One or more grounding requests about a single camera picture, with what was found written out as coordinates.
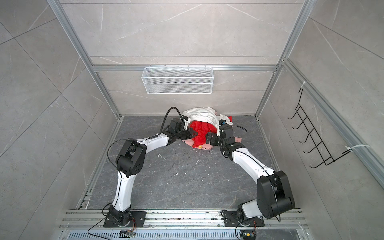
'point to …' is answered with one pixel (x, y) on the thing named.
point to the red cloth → (202, 128)
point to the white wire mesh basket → (177, 80)
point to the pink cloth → (210, 146)
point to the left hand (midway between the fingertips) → (198, 130)
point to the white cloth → (207, 114)
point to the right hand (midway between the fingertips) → (212, 134)
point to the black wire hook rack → (327, 159)
